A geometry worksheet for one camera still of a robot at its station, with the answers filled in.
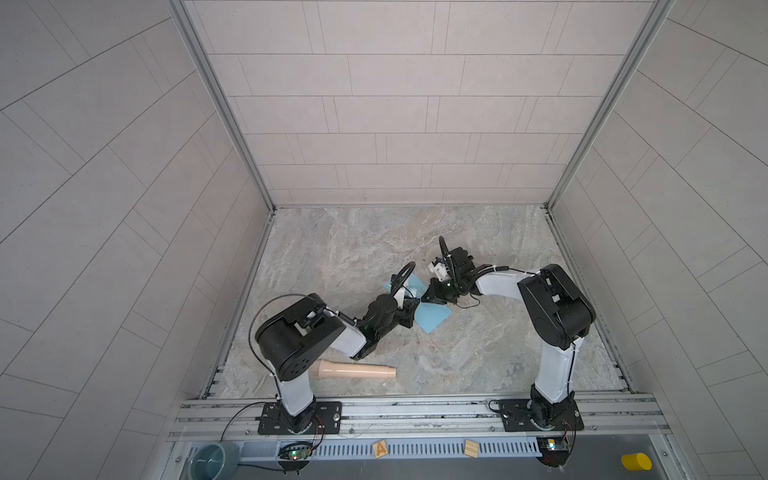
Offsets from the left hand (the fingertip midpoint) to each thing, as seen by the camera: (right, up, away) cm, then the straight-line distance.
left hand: (423, 296), depth 88 cm
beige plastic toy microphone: (-26, -16, -11) cm, 33 cm away
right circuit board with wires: (+28, -31, -20) cm, 47 cm away
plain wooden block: (+9, -30, -22) cm, 38 cm away
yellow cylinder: (+42, -29, -27) cm, 58 cm away
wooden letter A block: (-12, -30, -22) cm, 38 cm away
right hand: (0, -2, +4) cm, 5 cm away
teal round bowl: (-47, -30, -24) cm, 61 cm away
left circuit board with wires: (-29, -28, -24) cm, 47 cm away
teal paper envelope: (+1, -6, 0) cm, 6 cm away
